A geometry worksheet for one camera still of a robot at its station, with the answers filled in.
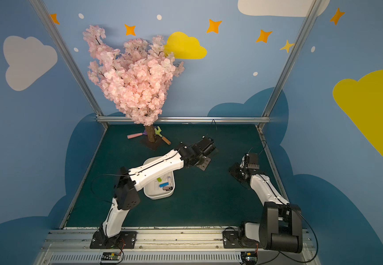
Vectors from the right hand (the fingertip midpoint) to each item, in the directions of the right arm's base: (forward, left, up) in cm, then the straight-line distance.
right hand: (233, 168), depth 91 cm
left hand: (0, +17, +10) cm, 20 cm away
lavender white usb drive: (-7, +36, -6) cm, 37 cm away
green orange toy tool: (+31, +50, -6) cm, 59 cm away
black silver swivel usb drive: (-11, +36, -6) cm, 38 cm away
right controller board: (-40, -5, -10) cm, 41 cm away
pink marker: (+25, +66, -5) cm, 70 cm away
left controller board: (-44, +56, -8) cm, 72 cm away
